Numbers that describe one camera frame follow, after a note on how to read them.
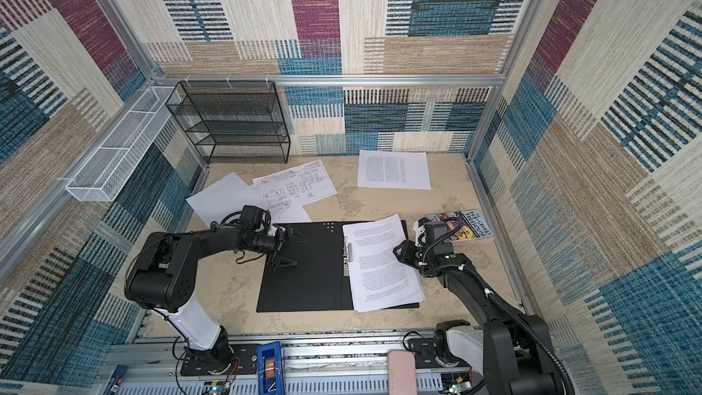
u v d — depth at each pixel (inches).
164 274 19.0
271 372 26.0
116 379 27.5
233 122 43.1
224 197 42.9
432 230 27.0
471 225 38.0
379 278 34.2
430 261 26.0
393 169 45.4
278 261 34.1
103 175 28.0
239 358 28.7
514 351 16.0
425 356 28.7
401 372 27.4
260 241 31.7
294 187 43.8
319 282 36.7
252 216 31.6
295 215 40.8
